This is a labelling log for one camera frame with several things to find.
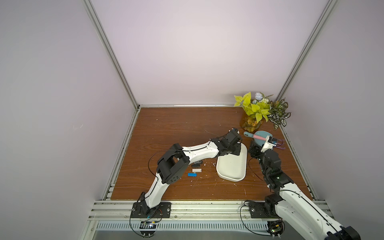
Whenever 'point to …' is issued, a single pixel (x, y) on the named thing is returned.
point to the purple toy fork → (278, 146)
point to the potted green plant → (259, 108)
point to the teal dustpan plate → (262, 134)
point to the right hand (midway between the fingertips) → (258, 140)
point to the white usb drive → (196, 170)
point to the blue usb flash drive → (192, 174)
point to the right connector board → (276, 227)
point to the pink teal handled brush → (254, 136)
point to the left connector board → (147, 229)
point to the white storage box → (233, 167)
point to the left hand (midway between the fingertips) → (242, 149)
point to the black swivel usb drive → (197, 164)
